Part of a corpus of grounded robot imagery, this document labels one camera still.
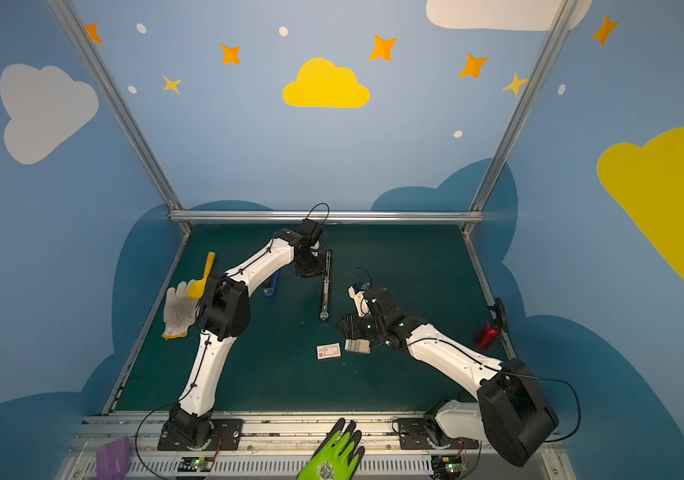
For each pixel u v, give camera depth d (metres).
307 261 0.87
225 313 0.60
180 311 0.96
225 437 0.73
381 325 0.65
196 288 1.02
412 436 0.75
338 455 0.71
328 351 0.88
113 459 0.70
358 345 0.90
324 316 0.96
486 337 0.86
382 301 0.66
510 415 0.41
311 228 0.83
